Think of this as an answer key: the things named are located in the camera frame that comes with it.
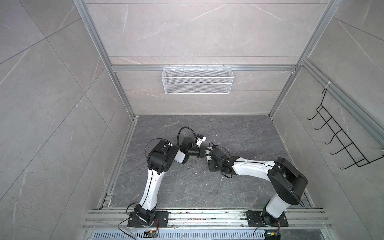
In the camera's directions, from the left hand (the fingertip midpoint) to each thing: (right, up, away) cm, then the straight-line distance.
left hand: (214, 151), depth 94 cm
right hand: (-2, -7, -2) cm, 7 cm away
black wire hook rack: (+54, +3, -35) cm, 65 cm away
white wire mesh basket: (-10, +48, +7) cm, 50 cm away
